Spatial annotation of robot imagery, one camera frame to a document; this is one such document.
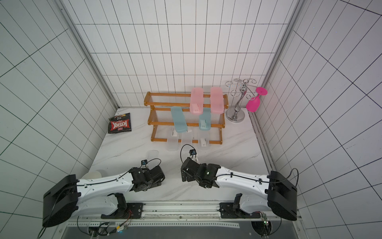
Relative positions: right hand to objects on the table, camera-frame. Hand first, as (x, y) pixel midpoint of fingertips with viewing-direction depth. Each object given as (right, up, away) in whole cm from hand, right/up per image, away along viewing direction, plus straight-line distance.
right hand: (185, 173), depth 79 cm
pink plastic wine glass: (+47, +40, +24) cm, 66 cm away
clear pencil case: (+12, +14, +16) cm, 24 cm away
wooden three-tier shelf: (-19, +30, +24) cm, 43 cm away
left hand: (-21, -8, +3) cm, 23 cm away
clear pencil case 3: (-9, +15, +17) cm, 25 cm away
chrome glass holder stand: (+37, +33, +35) cm, 61 cm away
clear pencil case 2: (0, +17, +19) cm, 26 cm away
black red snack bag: (-50, +26, +28) cm, 63 cm away
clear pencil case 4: (-22, +7, +15) cm, 27 cm away
